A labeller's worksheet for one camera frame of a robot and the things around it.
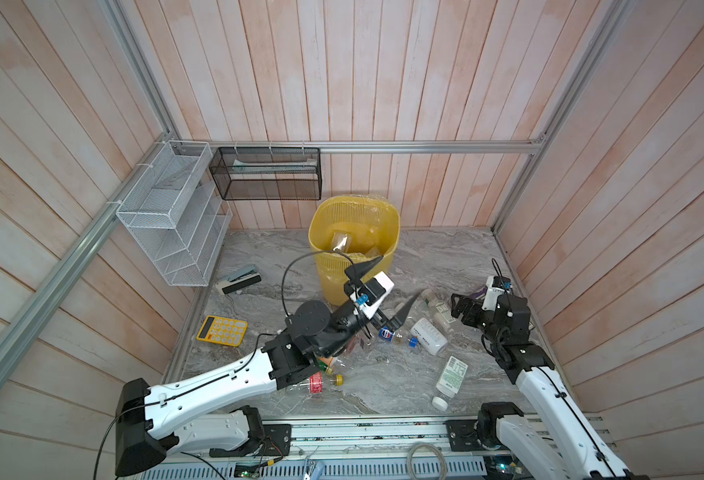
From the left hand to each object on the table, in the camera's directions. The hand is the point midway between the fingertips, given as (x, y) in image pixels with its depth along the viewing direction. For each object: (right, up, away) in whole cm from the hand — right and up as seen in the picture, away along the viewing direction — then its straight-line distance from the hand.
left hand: (397, 279), depth 56 cm
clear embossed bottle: (+20, -13, +35) cm, 42 cm away
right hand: (+24, -7, +27) cm, 37 cm away
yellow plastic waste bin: (-1, +15, +37) cm, 40 cm away
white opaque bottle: (+14, -19, +30) cm, 38 cm away
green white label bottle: (-11, +9, +39) cm, 42 cm away
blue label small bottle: (+11, -21, +32) cm, 40 cm away
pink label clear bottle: (-17, -29, +22) cm, 41 cm away
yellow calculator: (-49, -19, +36) cm, 63 cm away
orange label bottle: (-15, -25, +24) cm, 38 cm away
